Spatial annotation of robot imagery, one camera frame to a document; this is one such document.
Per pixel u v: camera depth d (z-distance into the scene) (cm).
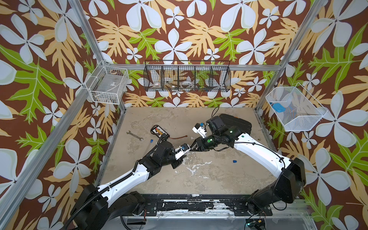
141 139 101
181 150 67
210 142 65
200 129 71
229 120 106
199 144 66
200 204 77
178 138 102
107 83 86
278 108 86
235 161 91
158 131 105
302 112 78
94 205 40
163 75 97
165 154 62
